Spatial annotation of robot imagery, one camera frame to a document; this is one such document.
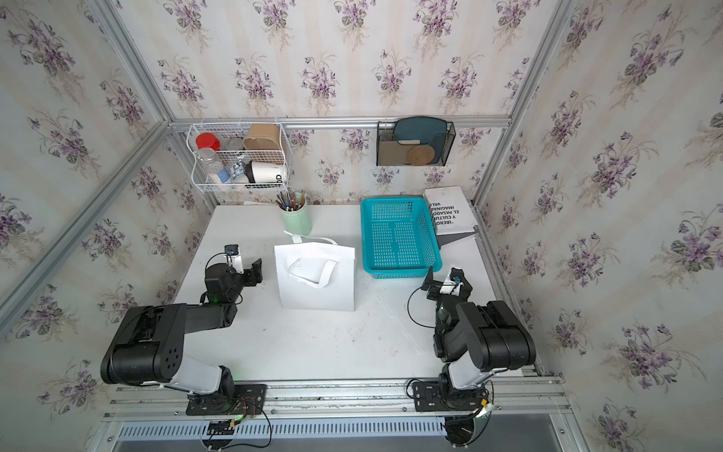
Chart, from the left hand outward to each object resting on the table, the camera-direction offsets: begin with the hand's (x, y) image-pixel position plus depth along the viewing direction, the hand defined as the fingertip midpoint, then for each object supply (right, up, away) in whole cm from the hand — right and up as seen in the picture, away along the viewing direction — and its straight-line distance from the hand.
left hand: (254, 262), depth 93 cm
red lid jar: (-15, +40, -2) cm, 43 cm away
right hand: (+64, -2, -5) cm, 64 cm away
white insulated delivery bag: (+24, -2, -16) cm, 29 cm away
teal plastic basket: (+51, +8, +15) cm, 53 cm away
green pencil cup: (+13, +17, +6) cm, 22 cm away
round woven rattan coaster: (+57, +37, +5) cm, 68 cm away
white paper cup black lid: (+2, +30, 0) cm, 30 cm away
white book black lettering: (+70, +18, +15) cm, 74 cm away
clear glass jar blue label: (-13, +31, -2) cm, 34 cm away
